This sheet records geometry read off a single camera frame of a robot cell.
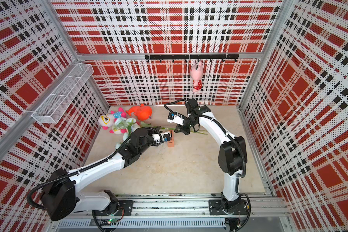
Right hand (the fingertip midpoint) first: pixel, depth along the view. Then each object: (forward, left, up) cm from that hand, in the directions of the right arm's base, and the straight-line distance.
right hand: (180, 128), depth 85 cm
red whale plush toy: (+22, +29, -10) cm, 38 cm away
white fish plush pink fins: (+6, +44, -12) cm, 46 cm away
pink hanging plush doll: (+30, -11, +17) cm, 36 cm away
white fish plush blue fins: (+16, +54, -11) cm, 57 cm away
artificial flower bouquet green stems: (+3, +33, 0) cm, 33 cm away
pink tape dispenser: (-1, +7, -16) cm, 17 cm away
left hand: (-1, +12, +4) cm, 12 cm away
